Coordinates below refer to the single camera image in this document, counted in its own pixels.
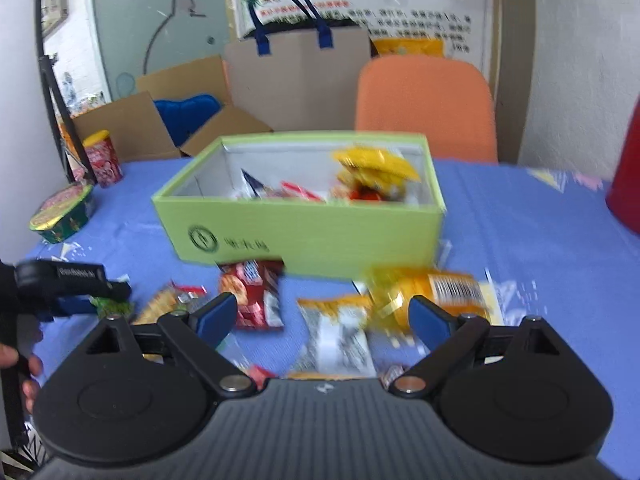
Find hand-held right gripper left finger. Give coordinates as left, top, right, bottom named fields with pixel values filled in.
left=82, top=291, right=254, bottom=399

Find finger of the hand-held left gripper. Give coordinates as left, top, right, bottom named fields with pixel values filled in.
left=100, top=281, right=133, bottom=305
left=37, top=296, right=101, bottom=322

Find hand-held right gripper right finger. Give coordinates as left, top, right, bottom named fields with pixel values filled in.
left=391, top=294, right=572, bottom=399

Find green candy packet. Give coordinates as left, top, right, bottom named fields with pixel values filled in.
left=90, top=296, right=135, bottom=319

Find yellow bread packet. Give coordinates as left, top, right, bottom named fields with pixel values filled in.
left=367, top=267, right=493, bottom=334

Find red white snack packet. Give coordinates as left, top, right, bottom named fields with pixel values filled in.
left=218, top=259, right=286, bottom=330

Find orange peanut snack packet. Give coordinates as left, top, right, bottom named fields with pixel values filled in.
left=132, top=284, right=208, bottom=326

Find yellow white snack packet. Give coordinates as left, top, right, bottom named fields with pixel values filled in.
left=297, top=296, right=377, bottom=380

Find green cardboard box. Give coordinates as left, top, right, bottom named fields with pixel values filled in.
left=151, top=131, right=447, bottom=282

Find dark blue white snack packet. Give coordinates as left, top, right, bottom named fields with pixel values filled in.
left=240, top=167, right=274, bottom=199

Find clear red label snack packet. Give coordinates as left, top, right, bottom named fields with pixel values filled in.
left=280, top=180, right=326, bottom=203

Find yellow crinkly snack packet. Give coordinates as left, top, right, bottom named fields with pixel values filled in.
left=332, top=146, right=421, bottom=192

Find person's left hand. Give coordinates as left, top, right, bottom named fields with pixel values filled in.
left=0, top=345, right=44, bottom=414

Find instant noodle bowl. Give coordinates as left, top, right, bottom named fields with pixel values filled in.
left=28, top=183, right=97, bottom=244

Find blue printed tablecloth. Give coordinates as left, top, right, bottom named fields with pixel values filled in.
left=0, top=157, right=640, bottom=480

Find red canister yellow lid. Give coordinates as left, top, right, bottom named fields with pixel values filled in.
left=82, top=130, right=124, bottom=188

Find black tripod stand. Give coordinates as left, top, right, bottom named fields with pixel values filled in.
left=39, top=52, right=99, bottom=187

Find open cardboard box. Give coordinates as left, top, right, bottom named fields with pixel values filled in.
left=72, top=55, right=274, bottom=162

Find blue cushion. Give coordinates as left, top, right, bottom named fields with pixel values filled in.
left=152, top=92, right=223, bottom=147

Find orange chair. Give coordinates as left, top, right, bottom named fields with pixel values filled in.
left=355, top=55, right=499, bottom=163

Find red thermos jug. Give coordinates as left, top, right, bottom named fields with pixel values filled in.
left=605, top=102, right=640, bottom=236

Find yellow plastic bag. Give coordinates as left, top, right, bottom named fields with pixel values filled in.
left=372, top=37, right=446, bottom=59

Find laminated text poster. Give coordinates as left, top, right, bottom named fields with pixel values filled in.
left=222, top=0, right=501, bottom=92

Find white board black frame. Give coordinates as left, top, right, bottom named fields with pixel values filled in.
left=0, top=0, right=47, bottom=261

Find brown paper bag blue handles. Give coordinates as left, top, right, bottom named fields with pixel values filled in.
left=223, top=0, right=374, bottom=134

